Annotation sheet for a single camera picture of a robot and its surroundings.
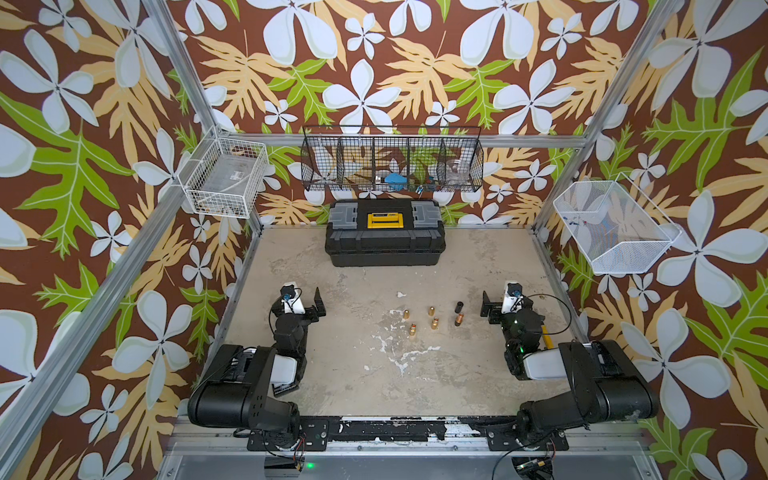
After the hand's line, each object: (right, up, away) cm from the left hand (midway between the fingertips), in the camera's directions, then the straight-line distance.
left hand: (302, 288), depth 88 cm
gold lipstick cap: (+32, -9, +5) cm, 34 cm away
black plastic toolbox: (+25, +17, +7) cm, 32 cm away
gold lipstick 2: (+40, -11, +2) cm, 42 cm away
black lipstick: (+48, -10, +3) cm, 49 cm away
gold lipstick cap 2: (+40, -8, +6) cm, 41 cm away
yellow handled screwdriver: (+75, -16, +2) cm, 77 cm away
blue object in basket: (+29, +34, +7) cm, 45 cm away
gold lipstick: (+33, -13, +2) cm, 36 cm away
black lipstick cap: (+49, -7, +6) cm, 50 cm away
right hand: (+60, -1, +2) cm, 61 cm away
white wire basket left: (-22, +33, -2) cm, 40 cm away
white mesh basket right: (+90, +17, -6) cm, 92 cm away
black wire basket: (+26, +42, +9) cm, 51 cm away
